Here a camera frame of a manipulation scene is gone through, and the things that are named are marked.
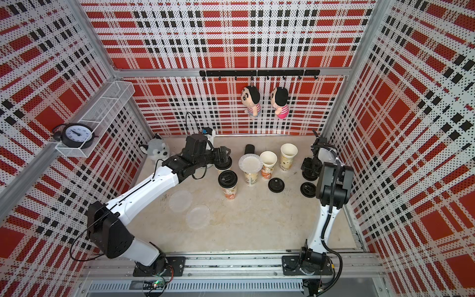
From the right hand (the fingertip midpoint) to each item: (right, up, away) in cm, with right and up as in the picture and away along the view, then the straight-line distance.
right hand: (313, 170), depth 100 cm
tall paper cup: (-35, -4, -9) cm, 36 cm away
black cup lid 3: (-21, -8, -2) cm, 23 cm away
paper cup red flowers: (-26, +6, -7) cm, 27 cm away
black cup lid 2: (-45, -2, -19) cm, 49 cm away
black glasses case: (-35, +12, +14) cm, 40 cm away
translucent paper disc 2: (-71, -15, -7) cm, 73 cm away
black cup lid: (-47, +3, -15) cm, 49 cm away
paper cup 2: (-15, +10, -4) cm, 18 cm away
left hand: (-46, +10, -19) cm, 51 cm away
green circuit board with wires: (-75, -43, -28) cm, 91 cm away
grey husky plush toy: (-81, +12, -11) cm, 83 cm away
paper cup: (-45, -10, -15) cm, 48 cm away
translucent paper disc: (-35, +4, -13) cm, 38 cm away
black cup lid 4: (-3, -4, +1) cm, 5 cm away
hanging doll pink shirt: (-20, +38, -7) cm, 43 cm away
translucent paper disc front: (-61, -21, -11) cm, 65 cm away
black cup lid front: (-4, -10, -4) cm, 12 cm away
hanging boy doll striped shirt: (-35, +37, -9) cm, 52 cm away
